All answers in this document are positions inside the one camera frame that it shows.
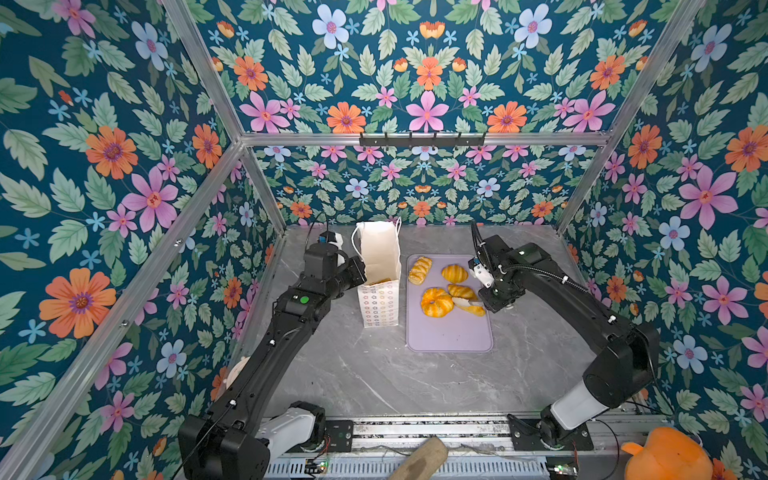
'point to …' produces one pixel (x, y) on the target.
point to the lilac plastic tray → (425, 334)
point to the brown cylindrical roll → (424, 463)
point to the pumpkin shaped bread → (436, 302)
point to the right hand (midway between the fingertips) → (494, 299)
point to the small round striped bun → (454, 273)
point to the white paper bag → (378, 245)
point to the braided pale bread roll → (418, 272)
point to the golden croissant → (465, 292)
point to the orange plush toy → (668, 454)
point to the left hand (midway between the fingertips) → (371, 256)
